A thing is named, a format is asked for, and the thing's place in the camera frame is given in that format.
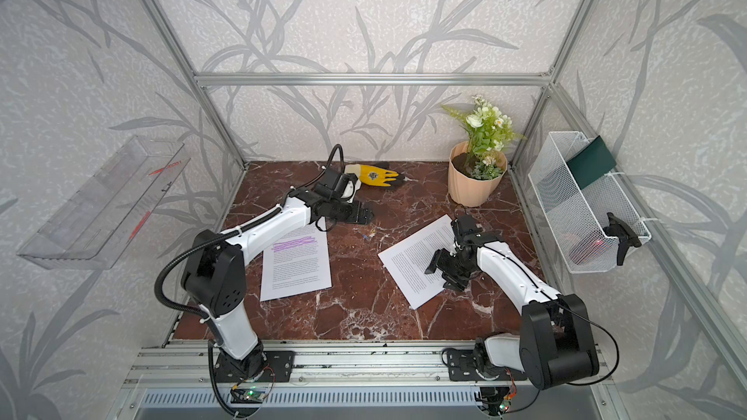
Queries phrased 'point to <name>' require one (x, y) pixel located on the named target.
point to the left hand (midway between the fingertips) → (363, 214)
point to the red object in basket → (587, 251)
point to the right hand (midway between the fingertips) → (432, 273)
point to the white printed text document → (408, 260)
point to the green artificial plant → (487, 131)
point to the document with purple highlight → (299, 263)
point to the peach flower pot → (466, 191)
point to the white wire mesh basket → (579, 215)
